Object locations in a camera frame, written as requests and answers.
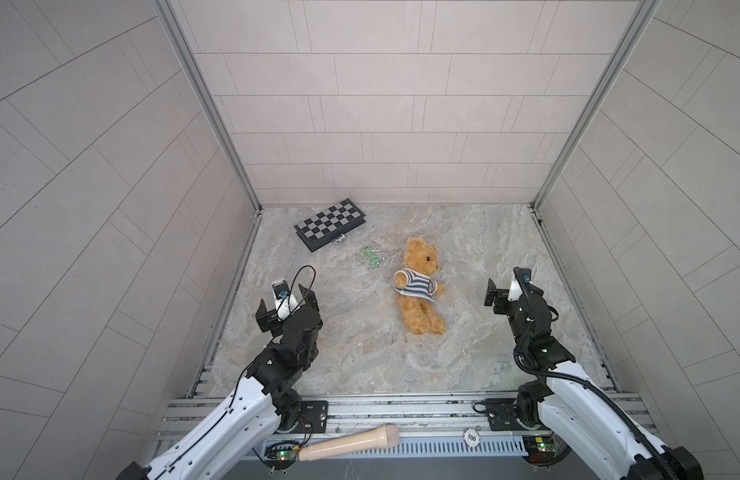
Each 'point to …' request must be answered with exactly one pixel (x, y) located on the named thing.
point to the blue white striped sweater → (417, 285)
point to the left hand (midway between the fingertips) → (292, 289)
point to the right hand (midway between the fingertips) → (502, 280)
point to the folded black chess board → (330, 224)
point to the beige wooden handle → (386, 437)
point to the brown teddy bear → (420, 314)
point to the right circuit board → (543, 450)
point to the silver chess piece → (340, 239)
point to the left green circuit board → (280, 458)
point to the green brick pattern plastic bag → (367, 251)
